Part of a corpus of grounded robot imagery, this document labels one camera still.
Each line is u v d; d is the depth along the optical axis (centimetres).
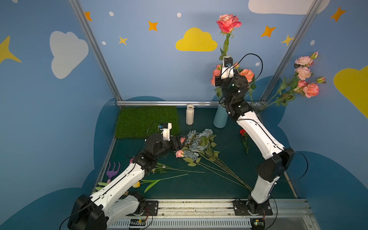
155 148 57
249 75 73
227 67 54
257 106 99
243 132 55
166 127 69
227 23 48
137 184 80
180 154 90
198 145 89
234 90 52
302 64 74
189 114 101
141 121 114
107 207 41
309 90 69
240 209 75
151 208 74
